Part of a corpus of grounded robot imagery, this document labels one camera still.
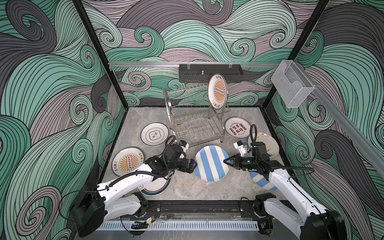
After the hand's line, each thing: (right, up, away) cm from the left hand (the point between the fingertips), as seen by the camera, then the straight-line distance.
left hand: (190, 161), depth 79 cm
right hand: (+18, 0, -1) cm, 18 cm away
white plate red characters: (+35, +16, +28) cm, 48 cm away
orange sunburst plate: (-40, -3, +11) cm, 41 cm away
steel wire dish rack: (+2, +21, +25) cm, 33 cm away
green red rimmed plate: (-18, -14, +1) cm, 23 cm away
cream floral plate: (+55, +6, +21) cm, 59 cm away
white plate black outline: (-25, +12, +25) cm, 37 cm away
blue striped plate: (+11, -2, 0) cm, 11 cm away
